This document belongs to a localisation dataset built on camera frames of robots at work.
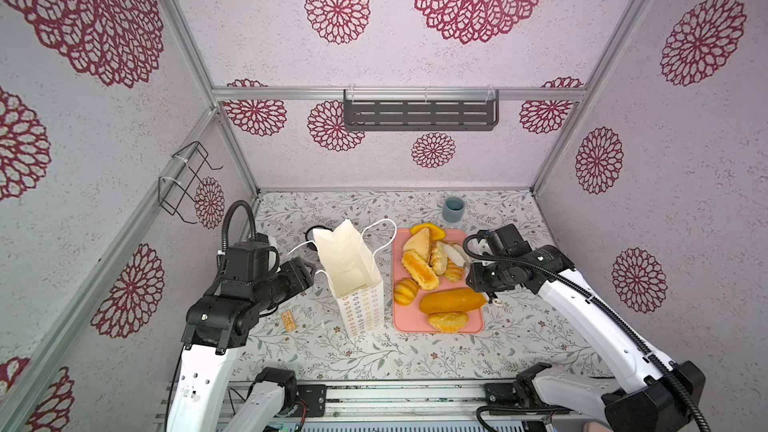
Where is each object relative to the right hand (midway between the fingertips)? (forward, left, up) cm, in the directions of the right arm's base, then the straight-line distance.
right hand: (470, 276), depth 77 cm
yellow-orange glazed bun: (+24, +6, -13) cm, 28 cm away
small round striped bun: (+2, +16, -14) cm, 22 cm away
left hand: (-7, +39, +9) cm, 41 cm away
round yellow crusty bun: (-8, +5, -12) cm, 15 cm away
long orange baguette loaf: (-1, +3, -12) cm, 12 cm away
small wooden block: (-8, +50, -14) cm, 53 cm away
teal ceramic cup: (+33, -1, -11) cm, 35 cm away
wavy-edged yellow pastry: (+9, +13, -11) cm, 19 cm away
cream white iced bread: (+12, +6, -11) cm, 18 cm away
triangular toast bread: (+18, +12, -11) cm, 24 cm away
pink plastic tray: (-4, -4, -17) cm, 18 cm away
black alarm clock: (+6, +41, +9) cm, 43 cm away
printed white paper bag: (+9, +33, -17) cm, 38 cm away
